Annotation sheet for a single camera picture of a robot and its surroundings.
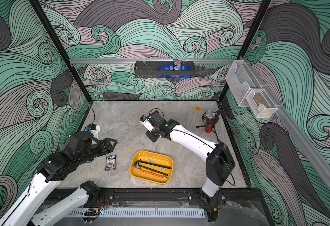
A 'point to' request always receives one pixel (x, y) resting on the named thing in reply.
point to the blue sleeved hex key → (147, 159)
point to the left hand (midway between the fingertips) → (113, 141)
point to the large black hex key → (140, 161)
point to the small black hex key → (152, 169)
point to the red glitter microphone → (210, 116)
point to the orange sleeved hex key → (151, 173)
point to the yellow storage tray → (155, 158)
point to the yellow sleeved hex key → (150, 171)
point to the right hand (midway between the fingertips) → (153, 132)
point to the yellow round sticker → (198, 108)
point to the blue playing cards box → (111, 162)
